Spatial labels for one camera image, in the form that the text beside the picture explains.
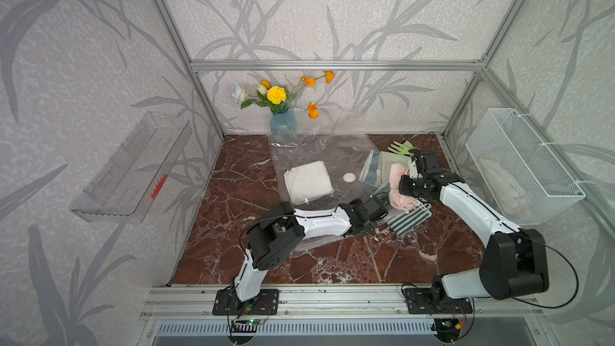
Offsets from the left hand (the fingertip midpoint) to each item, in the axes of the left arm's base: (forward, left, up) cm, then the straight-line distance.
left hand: (363, 213), depth 90 cm
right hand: (+8, -14, +8) cm, 18 cm away
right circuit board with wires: (-36, -22, -5) cm, 42 cm away
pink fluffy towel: (0, -11, +10) cm, 14 cm away
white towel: (+17, +22, -5) cm, 28 cm away
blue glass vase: (+38, +34, +7) cm, 52 cm away
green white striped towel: (-3, -18, 0) cm, 18 cm away
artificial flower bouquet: (+34, +33, +27) cm, 55 cm away
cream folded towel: (+24, -13, +3) cm, 28 cm away
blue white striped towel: (+20, -5, -1) cm, 20 cm away
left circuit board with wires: (-35, +38, -6) cm, 52 cm away
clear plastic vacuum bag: (+26, +1, -4) cm, 27 cm away
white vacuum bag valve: (+17, +4, -1) cm, 18 cm away
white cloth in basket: (-3, -43, +19) cm, 48 cm away
